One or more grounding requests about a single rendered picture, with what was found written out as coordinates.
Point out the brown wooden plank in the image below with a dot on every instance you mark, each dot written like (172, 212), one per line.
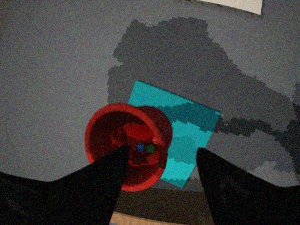
(162, 207)

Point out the cream square tile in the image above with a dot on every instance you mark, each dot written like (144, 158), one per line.
(248, 7)

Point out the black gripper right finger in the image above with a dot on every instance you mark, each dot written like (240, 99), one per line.
(236, 197)

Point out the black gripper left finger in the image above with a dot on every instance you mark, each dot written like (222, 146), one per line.
(85, 197)

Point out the dark red cup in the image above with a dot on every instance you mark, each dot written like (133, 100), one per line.
(111, 127)

